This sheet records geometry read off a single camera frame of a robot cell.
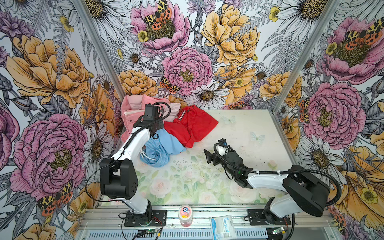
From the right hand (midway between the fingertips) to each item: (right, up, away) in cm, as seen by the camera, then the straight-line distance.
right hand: (211, 150), depth 85 cm
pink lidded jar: (-13, -25, -19) cm, 34 cm away
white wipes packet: (+4, -34, -14) cm, 37 cm away
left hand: (-32, +13, +4) cm, 35 cm away
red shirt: (-12, +15, +24) cm, 30 cm away
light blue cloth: (-31, -1, 0) cm, 31 cm away
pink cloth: (-55, +28, +26) cm, 67 cm away
